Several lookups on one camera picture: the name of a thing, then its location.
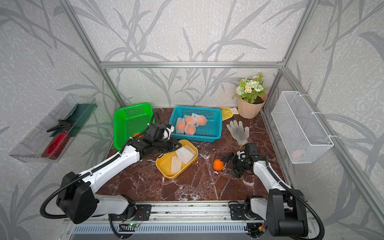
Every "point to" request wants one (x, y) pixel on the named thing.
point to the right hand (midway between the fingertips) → (224, 163)
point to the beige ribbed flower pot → (249, 110)
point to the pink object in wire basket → (296, 154)
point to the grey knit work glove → (238, 132)
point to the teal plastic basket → (211, 132)
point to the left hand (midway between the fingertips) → (182, 145)
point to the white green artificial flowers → (248, 89)
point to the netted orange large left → (180, 125)
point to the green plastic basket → (129, 120)
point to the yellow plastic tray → (169, 164)
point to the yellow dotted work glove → (227, 112)
